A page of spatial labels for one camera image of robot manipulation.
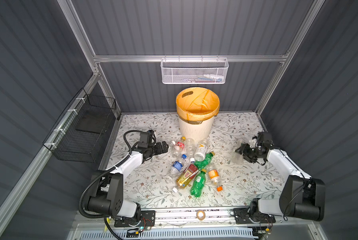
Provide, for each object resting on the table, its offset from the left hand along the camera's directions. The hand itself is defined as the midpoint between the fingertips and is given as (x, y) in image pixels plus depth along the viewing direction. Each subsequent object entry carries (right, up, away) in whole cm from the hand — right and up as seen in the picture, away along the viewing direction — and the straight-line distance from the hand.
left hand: (162, 147), depth 91 cm
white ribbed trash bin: (+22, +9, +2) cm, 24 cm away
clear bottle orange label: (+31, -16, -8) cm, 36 cm away
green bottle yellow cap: (+21, -19, -12) cm, 30 cm away
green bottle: (+24, -10, -3) cm, 26 cm away
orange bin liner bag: (+22, +28, +14) cm, 38 cm away
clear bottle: (+46, -7, 0) cm, 47 cm away
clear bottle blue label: (+9, -11, -4) cm, 15 cm away
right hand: (+47, -2, -3) cm, 48 cm away
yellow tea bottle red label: (+15, -14, -10) cm, 23 cm away
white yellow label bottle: (+23, -4, -4) cm, 23 cm away
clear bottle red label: (+10, 0, +5) cm, 12 cm away
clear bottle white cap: (+18, -1, +8) cm, 20 cm away
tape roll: (+23, -33, -16) cm, 43 cm away
